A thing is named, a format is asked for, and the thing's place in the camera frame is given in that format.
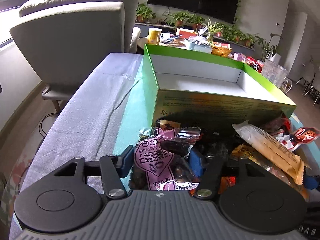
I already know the pink nut snack packet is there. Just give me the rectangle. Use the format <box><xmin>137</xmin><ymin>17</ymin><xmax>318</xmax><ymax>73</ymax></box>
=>
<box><xmin>128</xmin><ymin>127</ymin><xmax>201</xmax><ymax>191</ymax></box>

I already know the green cardboard box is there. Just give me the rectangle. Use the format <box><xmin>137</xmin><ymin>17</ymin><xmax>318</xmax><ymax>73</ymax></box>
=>
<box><xmin>141</xmin><ymin>44</ymin><xmax>296</xmax><ymax>127</ymax></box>

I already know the beige snack packet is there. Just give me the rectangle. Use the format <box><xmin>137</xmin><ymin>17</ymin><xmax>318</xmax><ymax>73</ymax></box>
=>
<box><xmin>232</xmin><ymin>121</ymin><xmax>305</xmax><ymax>185</ymax></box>

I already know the red snack packet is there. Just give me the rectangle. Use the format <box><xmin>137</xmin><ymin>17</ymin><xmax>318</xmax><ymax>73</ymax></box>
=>
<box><xmin>274</xmin><ymin>127</ymin><xmax>319</xmax><ymax>152</ymax></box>

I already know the woven orange basket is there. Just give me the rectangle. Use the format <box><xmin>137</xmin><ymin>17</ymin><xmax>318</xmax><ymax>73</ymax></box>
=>
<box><xmin>211</xmin><ymin>44</ymin><xmax>232</xmax><ymax>57</ymax></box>

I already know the yellow canister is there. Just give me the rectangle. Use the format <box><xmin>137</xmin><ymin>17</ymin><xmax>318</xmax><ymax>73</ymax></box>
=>
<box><xmin>148</xmin><ymin>28</ymin><xmax>162</xmax><ymax>45</ymax></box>

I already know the grey armchair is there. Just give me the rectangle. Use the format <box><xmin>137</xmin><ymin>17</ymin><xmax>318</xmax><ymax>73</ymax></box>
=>
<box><xmin>10</xmin><ymin>0</ymin><xmax>140</xmax><ymax>111</ymax></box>

